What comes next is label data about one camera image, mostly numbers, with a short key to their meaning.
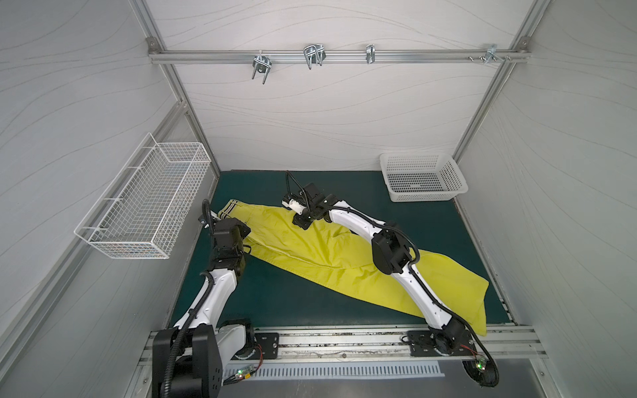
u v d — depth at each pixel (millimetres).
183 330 408
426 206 1087
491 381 674
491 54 764
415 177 1185
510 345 747
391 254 637
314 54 766
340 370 703
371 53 782
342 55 780
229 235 620
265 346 735
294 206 900
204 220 717
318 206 784
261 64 791
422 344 731
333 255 906
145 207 690
